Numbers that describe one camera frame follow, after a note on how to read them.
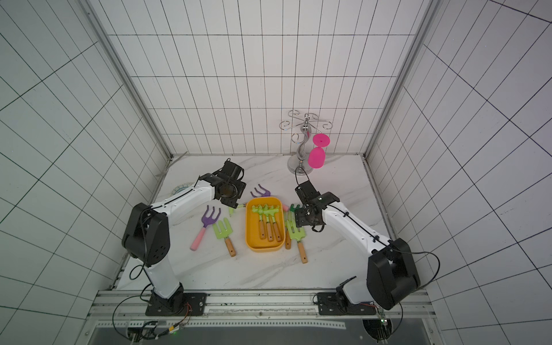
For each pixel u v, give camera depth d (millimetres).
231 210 949
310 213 591
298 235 888
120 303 670
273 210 950
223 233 905
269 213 950
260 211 954
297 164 1143
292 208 959
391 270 411
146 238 468
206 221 928
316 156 981
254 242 870
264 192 1035
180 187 1004
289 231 881
